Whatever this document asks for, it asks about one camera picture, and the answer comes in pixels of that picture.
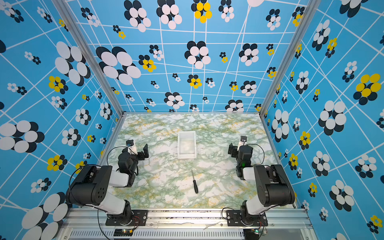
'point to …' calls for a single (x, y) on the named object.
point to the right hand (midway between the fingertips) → (241, 144)
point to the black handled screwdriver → (194, 182)
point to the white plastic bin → (186, 145)
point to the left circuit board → (123, 232)
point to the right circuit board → (251, 234)
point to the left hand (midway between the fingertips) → (140, 144)
